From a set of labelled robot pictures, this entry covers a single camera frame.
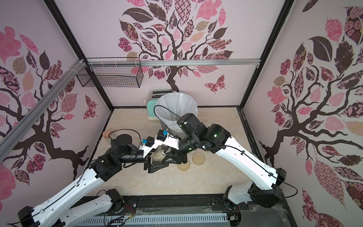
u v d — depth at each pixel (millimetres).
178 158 480
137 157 542
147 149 540
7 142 495
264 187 392
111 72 947
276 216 715
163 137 467
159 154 624
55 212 397
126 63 909
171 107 953
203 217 776
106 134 902
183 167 851
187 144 482
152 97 1035
